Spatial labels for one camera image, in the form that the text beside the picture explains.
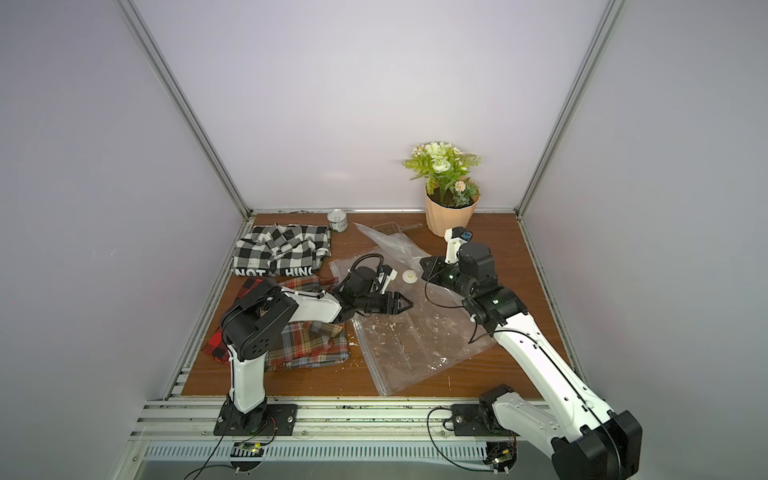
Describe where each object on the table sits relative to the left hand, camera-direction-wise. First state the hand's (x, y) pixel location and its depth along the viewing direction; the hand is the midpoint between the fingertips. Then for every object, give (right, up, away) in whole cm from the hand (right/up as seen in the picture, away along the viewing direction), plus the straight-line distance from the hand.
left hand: (411, 307), depth 88 cm
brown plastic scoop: (-7, +25, +27) cm, 37 cm away
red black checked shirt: (-57, -10, -4) cm, 58 cm away
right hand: (+2, +18, -16) cm, 24 cm away
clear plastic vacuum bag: (+4, -10, -1) cm, 11 cm away
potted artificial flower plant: (+15, +37, +16) cm, 43 cm away
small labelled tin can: (-27, +28, +22) cm, 44 cm away
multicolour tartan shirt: (-30, -9, -5) cm, 32 cm away
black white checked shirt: (-45, +16, +19) cm, 51 cm away
